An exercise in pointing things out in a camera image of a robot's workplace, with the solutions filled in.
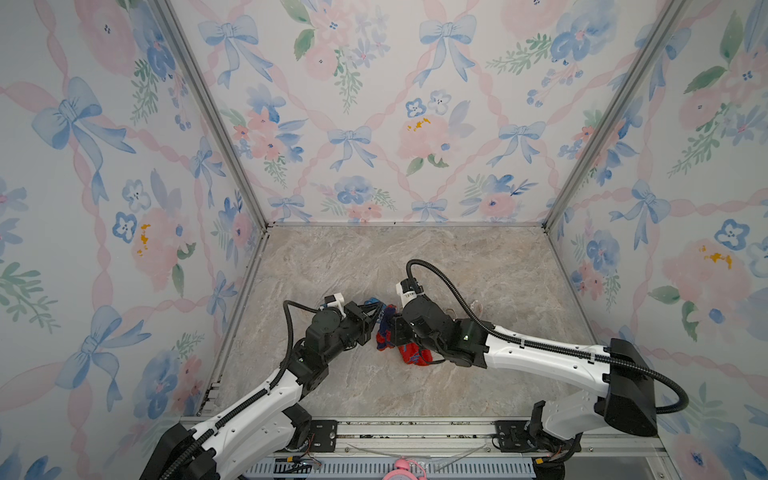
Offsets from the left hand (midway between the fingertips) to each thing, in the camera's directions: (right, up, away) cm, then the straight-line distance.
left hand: (387, 302), depth 74 cm
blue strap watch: (-3, 0, +2) cm, 4 cm away
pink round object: (+4, -38, -5) cm, 39 cm away
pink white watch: (+30, -6, +23) cm, 38 cm away
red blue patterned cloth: (+7, -16, +12) cm, 21 cm away
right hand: (0, -4, +1) cm, 4 cm away
